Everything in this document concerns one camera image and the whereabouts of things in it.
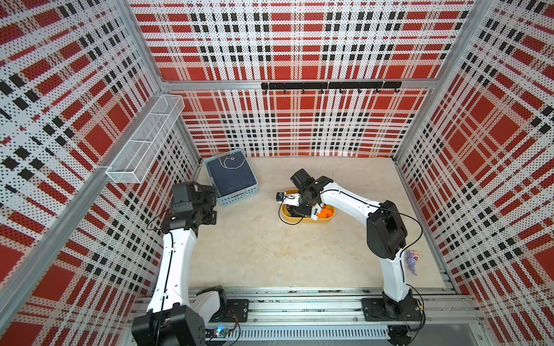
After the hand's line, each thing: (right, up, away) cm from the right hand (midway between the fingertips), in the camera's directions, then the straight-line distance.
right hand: (304, 203), depth 93 cm
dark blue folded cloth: (-36, +14, +14) cm, 41 cm away
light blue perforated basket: (-31, +3, +6) cm, 32 cm away
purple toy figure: (+42, -20, -9) cm, 48 cm away
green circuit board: (-29, -40, -23) cm, 54 cm away
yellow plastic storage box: (-4, -7, +1) cm, 8 cm away
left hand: (-32, +5, -13) cm, 35 cm away
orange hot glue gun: (+9, -4, -1) cm, 10 cm away
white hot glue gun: (-7, +3, -12) cm, 14 cm away
